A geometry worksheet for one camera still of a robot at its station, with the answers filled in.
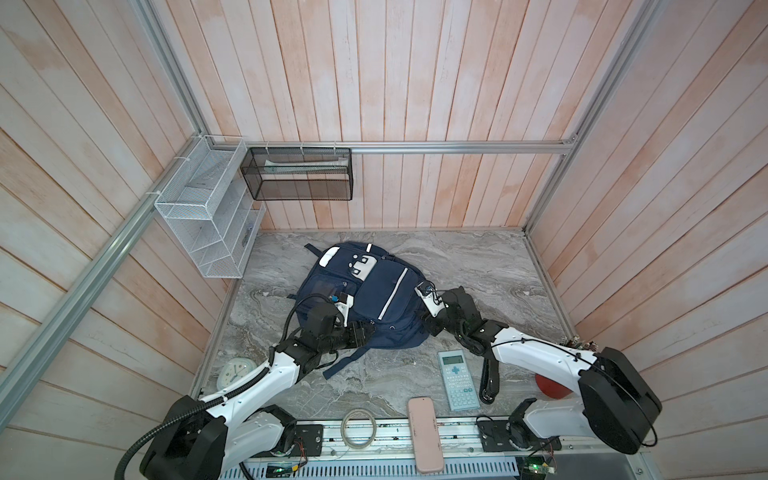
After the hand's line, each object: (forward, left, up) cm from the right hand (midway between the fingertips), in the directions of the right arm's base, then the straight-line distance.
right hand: (424, 303), depth 87 cm
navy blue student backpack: (+4, +12, 0) cm, 13 cm away
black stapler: (-19, -18, -9) cm, 28 cm away
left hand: (-11, +16, 0) cm, 19 cm away
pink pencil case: (-33, +1, -9) cm, 34 cm away
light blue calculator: (-20, -10, -9) cm, 24 cm away
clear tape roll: (-33, +14, -8) cm, 37 cm away
